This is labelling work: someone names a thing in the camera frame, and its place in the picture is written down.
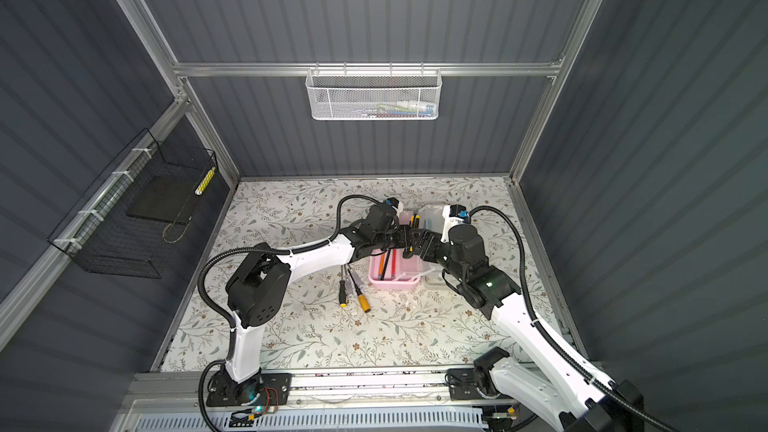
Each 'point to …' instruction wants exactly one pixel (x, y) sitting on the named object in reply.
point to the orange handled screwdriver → (361, 297)
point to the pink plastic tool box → (390, 269)
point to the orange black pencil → (385, 265)
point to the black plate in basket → (168, 197)
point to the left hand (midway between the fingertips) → (418, 234)
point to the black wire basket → (130, 221)
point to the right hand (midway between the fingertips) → (423, 236)
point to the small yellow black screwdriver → (342, 295)
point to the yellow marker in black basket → (205, 180)
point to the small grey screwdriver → (354, 283)
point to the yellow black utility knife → (414, 226)
